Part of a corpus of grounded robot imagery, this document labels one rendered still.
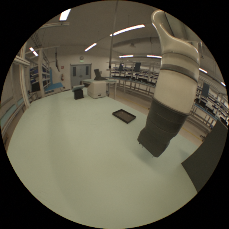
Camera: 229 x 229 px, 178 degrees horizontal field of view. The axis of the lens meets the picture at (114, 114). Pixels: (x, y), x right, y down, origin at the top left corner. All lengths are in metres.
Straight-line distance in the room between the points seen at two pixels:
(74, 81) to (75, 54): 2.34
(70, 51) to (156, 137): 6.64
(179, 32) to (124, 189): 0.34
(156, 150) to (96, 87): 0.59
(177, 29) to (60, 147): 0.43
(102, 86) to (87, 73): 6.17
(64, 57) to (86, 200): 6.52
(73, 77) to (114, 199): 6.49
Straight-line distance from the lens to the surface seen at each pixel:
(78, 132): 0.32
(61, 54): 6.53
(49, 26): 1.16
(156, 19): 0.17
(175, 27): 0.17
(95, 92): 0.64
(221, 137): 0.29
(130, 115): 0.43
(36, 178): 0.32
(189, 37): 0.18
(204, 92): 3.79
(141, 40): 4.24
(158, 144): 0.16
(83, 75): 6.68
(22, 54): 1.09
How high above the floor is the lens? 1.22
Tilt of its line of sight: 31 degrees down
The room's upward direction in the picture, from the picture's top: 5 degrees clockwise
